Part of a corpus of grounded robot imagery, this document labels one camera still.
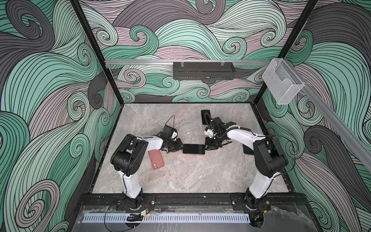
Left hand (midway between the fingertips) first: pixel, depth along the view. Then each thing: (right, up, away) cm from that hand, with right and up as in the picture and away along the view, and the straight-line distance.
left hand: (184, 146), depth 93 cm
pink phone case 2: (-18, -7, -4) cm, 19 cm away
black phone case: (+16, +20, +11) cm, 28 cm away
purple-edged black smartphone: (+6, -1, -1) cm, 6 cm away
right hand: (+13, 0, -4) cm, 14 cm away
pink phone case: (+6, -4, -2) cm, 8 cm away
